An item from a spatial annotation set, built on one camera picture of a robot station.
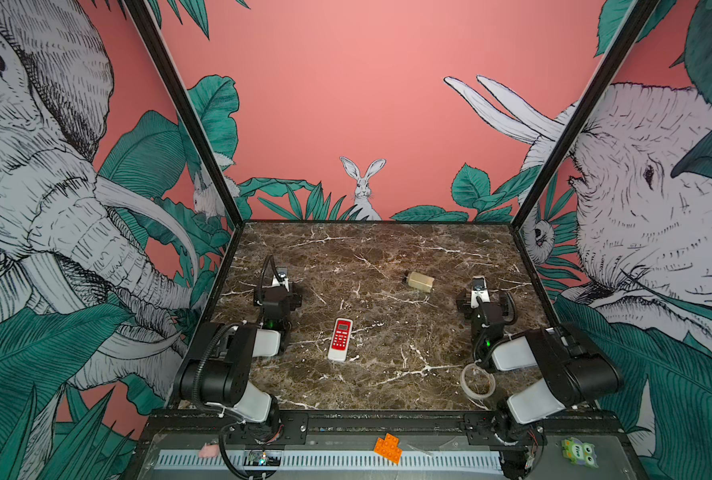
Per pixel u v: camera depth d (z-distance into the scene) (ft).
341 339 2.89
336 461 2.30
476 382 2.69
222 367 1.45
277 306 2.30
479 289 2.55
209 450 2.25
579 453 2.30
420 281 3.26
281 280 2.57
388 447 2.30
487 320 2.25
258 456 2.29
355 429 2.45
